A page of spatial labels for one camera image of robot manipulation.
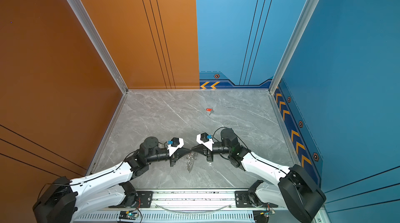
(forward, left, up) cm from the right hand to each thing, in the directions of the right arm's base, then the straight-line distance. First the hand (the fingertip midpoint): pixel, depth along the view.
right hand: (192, 149), depth 73 cm
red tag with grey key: (+37, -8, -16) cm, 41 cm away
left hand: (0, +1, -1) cm, 2 cm away
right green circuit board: (-24, -32, -19) cm, 44 cm away
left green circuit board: (-24, +29, -17) cm, 42 cm away
